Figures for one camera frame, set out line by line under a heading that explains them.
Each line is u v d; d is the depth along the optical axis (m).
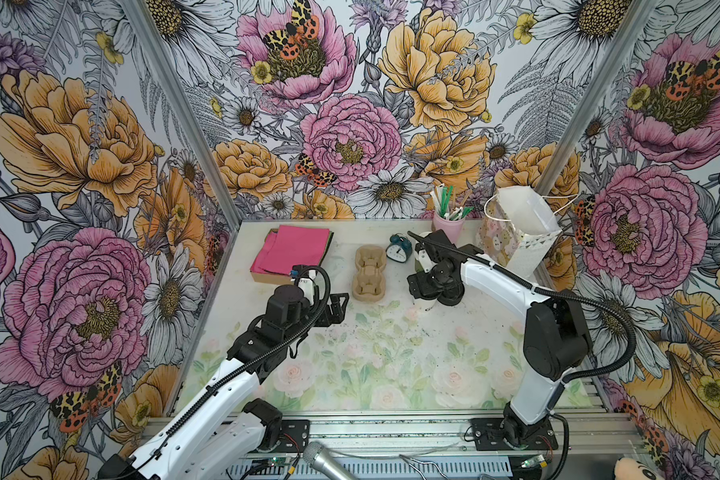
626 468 0.65
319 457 0.68
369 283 1.00
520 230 0.85
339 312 0.68
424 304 0.93
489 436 0.74
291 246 1.05
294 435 0.74
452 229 1.05
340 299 0.68
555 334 0.48
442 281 0.77
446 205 1.05
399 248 1.06
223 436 0.57
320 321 0.67
